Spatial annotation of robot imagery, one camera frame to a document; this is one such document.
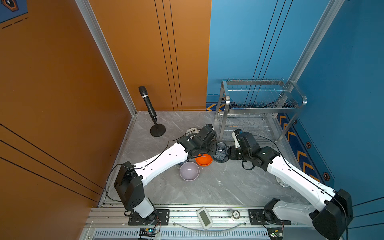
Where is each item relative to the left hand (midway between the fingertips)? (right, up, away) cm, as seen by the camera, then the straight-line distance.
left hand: (216, 145), depth 79 cm
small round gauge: (+8, -31, -9) cm, 33 cm away
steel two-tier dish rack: (+43, +24, +38) cm, 62 cm away
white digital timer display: (-7, -34, -7) cm, 35 cm away
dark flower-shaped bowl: (+3, -5, +2) cm, 6 cm away
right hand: (+6, -3, +1) cm, 7 cm away
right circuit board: (+27, -41, -8) cm, 50 cm away
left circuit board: (-34, -40, -8) cm, 53 cm away
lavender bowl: (-15, -16, +8) cm, 23 cm away
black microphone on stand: (-39, +7, +30) cm, 50 cm away
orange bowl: (-5, -11, +13) cm, 17 cm away
